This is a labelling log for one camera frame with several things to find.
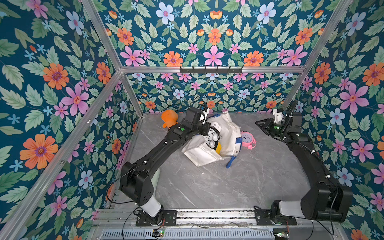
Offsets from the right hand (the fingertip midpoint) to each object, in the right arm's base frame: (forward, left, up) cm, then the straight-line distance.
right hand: (262, 121), depth 80 cm
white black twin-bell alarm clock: (0, +26, -13) cm, 29 cm away
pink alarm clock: (+4, +1, -24) cm, 24 cm away
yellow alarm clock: (-5, +23, -20) cm, 31 cm away
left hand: (-2, +28, 0) cm, 28 cm away
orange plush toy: (+19, +58, -18) cm, 63 cm away
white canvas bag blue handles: (-14, +33, -13) cm, 38 cm away
